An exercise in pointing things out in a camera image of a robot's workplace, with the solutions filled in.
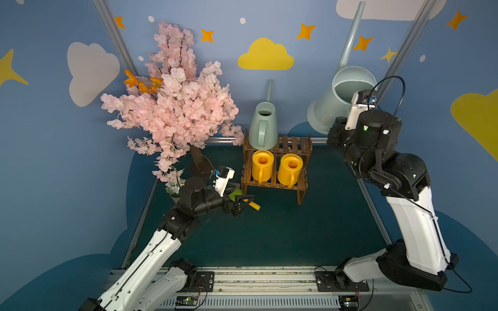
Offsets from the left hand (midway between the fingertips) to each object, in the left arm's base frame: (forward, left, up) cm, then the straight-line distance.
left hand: (245, 188), depth 67 cm
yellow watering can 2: (+12, -18, -5) cm, 22 cm away
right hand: (+10, -28, +23) cm, 37 cm away
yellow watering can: (+15, -7, -4) cm, 17 cm away
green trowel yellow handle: (+9, -3, -29) cm, 30 cm away
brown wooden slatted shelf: (+26, -24, -4) cm, 36 cm away
